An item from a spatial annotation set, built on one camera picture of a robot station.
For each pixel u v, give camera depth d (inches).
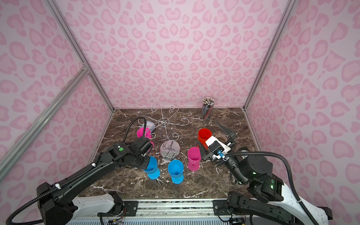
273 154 13.3
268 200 15.6
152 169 28.2
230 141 17.8
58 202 15.1
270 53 33.8
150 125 41.6
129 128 42.0
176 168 31.0
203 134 33.5
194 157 29.5
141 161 24.8
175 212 28.5
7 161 19.8
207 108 40.1
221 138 39.7
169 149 36.5
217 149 15.0
